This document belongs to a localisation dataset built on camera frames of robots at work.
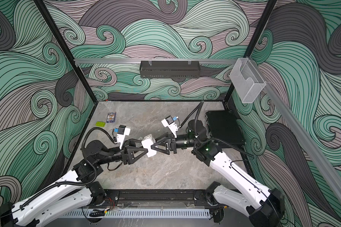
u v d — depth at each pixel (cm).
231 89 112
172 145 53
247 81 78
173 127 56
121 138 54
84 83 107
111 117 107
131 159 52
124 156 52
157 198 75
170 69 96
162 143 54
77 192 59
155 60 93
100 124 104
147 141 54
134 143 60
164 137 61
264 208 37
